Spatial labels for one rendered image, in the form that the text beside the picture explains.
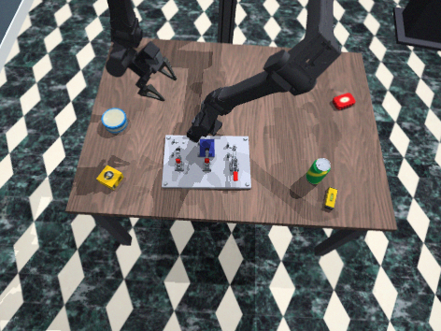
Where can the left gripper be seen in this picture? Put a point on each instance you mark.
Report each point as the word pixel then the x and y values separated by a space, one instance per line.
pixel 217 127

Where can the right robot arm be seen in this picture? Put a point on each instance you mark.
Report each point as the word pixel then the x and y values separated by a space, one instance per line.
pixel 125 26

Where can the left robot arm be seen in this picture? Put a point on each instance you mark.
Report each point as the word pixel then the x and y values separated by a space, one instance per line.
pixel 288 71

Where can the red tin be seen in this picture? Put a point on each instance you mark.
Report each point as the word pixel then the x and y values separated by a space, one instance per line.
pixel 343 101

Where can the green drink can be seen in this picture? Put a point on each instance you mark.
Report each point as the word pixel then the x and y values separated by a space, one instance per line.
pixel 318 171

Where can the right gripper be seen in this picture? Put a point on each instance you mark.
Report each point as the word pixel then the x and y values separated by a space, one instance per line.
pixel 144 89

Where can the blue and white round tin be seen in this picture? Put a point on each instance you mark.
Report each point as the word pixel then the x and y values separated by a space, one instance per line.
pixel 114 120

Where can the blue flat plate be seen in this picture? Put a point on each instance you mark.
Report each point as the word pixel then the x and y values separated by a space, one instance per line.
pixel 207 143

